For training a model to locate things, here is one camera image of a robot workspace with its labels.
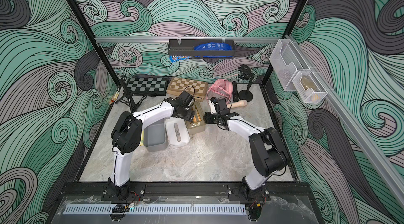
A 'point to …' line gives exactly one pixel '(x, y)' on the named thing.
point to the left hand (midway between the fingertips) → (188, 114)
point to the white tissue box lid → (178, 132)
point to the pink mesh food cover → (221, 88)
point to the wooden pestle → (242, 103)
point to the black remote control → (235, 92)
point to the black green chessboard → (157, 87)
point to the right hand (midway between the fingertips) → (208, 119)
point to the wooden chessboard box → (197, 88)
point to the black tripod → (134, 99)
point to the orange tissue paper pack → (198, 117)
